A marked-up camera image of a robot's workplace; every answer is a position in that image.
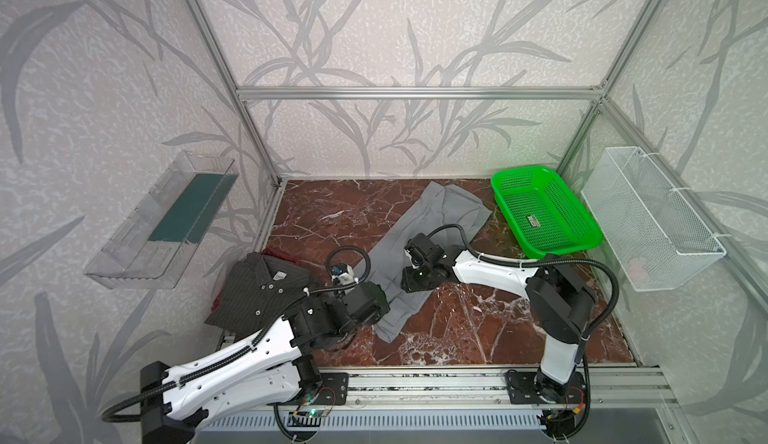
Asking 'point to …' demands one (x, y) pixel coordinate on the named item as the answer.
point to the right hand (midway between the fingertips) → (405, 275)
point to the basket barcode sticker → (533, 220)
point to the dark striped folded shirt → (259, 289)
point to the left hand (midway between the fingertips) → (380, 297)
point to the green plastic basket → (544, 216)
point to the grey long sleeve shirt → (440, 205)
